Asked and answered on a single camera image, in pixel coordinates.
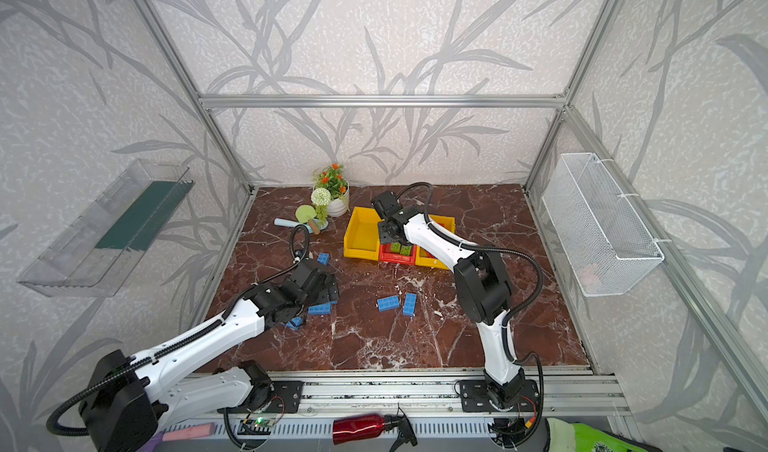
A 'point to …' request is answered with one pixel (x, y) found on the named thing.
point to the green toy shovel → (305, 215)
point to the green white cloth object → (565, 436)
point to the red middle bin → (387, 255)
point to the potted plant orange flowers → (334, 179)
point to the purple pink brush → (198, 431)
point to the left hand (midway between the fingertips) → (329, 278)
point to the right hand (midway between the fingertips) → (394, 222)
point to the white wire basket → (604, 246)
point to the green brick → (405, 250)
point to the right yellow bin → (423, 258)
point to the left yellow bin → (362, 235)
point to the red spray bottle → (373, 425)
